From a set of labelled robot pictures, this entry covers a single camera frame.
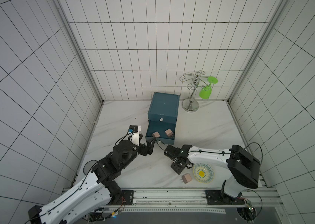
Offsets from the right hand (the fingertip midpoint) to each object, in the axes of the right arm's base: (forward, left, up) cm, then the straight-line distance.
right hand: (175, 167), depth 84 cm
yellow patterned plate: (-3, -16, +1) cm, 17 cm away
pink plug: (+16, +13, +11) cm, 23 cm away
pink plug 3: (-7, -6, +3) cm, 10 cm away
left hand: (+5, +16, +24) cm, 29 cm away
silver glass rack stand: (+52, -15, 0) cm, 54 cm away
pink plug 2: (+18, +5, +11) cm, 21 cm away
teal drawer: (+22, +15, +12) cm, 29 cm away
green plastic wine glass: (+52, -22, +16) cm, 58 cm away
